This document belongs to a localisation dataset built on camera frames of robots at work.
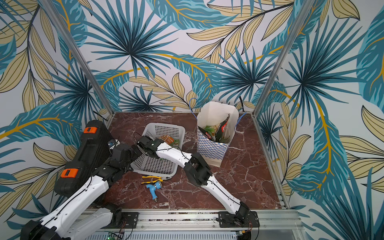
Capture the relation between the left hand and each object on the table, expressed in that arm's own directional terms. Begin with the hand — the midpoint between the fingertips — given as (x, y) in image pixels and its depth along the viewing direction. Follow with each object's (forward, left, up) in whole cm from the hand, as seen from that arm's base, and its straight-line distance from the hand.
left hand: (132, 152), depth 82 cm
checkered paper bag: (+28, -44, +3) cm, 52 cm away
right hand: (+12, -15, -9) cm, 21 cm away
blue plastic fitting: (-15, -12, -12) cm, 22 cm away
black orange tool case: (0, +14, +10) cm, 18 cm away
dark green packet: (+7, -40, +9) cm, 42 cm away
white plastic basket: (-2, -6, -13) cm, 14 cm away
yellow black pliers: (-10, -15, -13) cm, 22 cm away
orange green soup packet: (+15, -17, -9) cm, 25 cm away
